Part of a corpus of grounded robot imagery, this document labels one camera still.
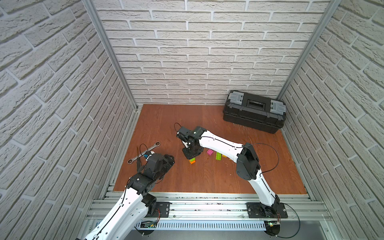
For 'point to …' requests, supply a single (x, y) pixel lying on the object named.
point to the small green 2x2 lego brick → (193, 159)
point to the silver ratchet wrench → (130, 161)
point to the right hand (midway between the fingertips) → (192, 155)
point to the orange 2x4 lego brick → (192, 162)
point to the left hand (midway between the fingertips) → (173, 158)
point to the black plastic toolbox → (255, 111)
